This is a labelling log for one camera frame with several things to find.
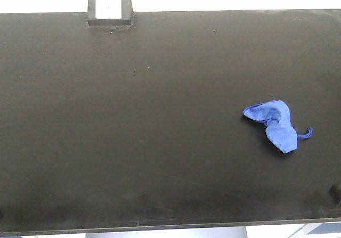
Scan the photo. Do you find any black socket box white face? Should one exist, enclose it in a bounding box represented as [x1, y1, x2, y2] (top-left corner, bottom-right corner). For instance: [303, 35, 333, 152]
[86, 0, 134, 29]

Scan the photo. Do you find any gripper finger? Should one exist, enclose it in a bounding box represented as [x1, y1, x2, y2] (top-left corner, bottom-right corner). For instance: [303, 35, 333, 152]
[328, 184, 341, 207]

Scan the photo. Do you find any blue cloth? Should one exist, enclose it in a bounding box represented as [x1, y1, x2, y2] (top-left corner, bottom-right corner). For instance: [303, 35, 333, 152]
[242, 99, 314, 154]

